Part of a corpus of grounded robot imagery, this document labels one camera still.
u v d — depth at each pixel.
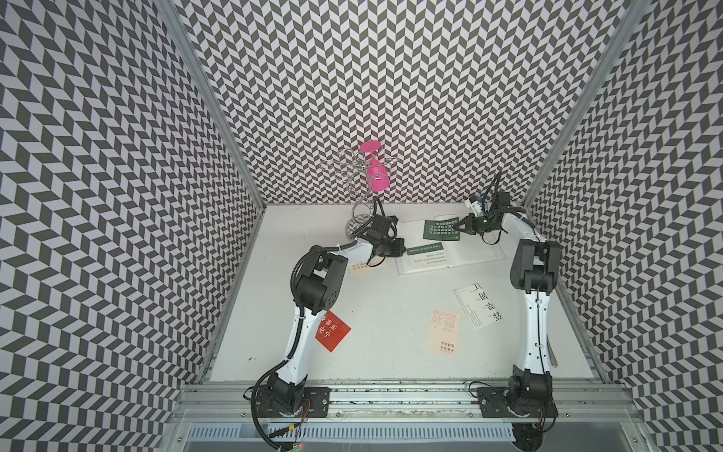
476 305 0.92
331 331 0.85
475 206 1.02
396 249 0.94
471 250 1.04
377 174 1.01
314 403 0.72
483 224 0.96
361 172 0.80
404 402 0.75
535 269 0.67
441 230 1.08
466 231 1.00
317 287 0.61
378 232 0.86
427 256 1.02
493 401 0.74
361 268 0.89
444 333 0.85
